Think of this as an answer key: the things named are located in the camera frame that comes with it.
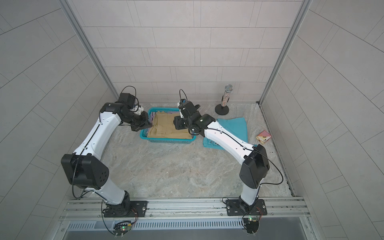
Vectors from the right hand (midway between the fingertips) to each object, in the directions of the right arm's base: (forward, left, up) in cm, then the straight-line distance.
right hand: (176, 121), depth 79 cm
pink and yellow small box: (0, -54, -22) cm, 58 cm away
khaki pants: (+5, +10, -11) cm, 16 cm away
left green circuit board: (-43, +26, -20) cm, 54 cm away
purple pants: (+17, +7, -12) cm, 22 cm away
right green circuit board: (-45, -33, -24) cm, 61 cm away
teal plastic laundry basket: (+1, +22, -13) cm, 25 cm away
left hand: (+1, +12, -1) cm, 12 cm away
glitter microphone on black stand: (+26, -31, -20) cm, 45 cm away
